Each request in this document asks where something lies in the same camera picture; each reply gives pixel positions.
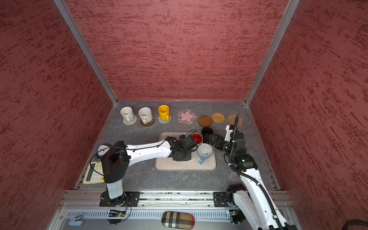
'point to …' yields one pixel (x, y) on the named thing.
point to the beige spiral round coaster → (129, 123)
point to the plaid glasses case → (178, 220)
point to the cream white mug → (127, 112)
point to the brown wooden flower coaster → (232, 119)
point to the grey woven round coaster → (164, 121)
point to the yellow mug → (164, 112)
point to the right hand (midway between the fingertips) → (212, 140)
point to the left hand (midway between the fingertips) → (186, 159)
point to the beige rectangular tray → (208, 163)
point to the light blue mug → (204, 150)
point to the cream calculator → (94, 174)
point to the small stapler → (76, 221)
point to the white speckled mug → (146, 114)
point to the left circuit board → (114, 213)
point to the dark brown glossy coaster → (148, 124)
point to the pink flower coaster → (186, 117)
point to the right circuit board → (235, 213)
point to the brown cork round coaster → (205, 120)
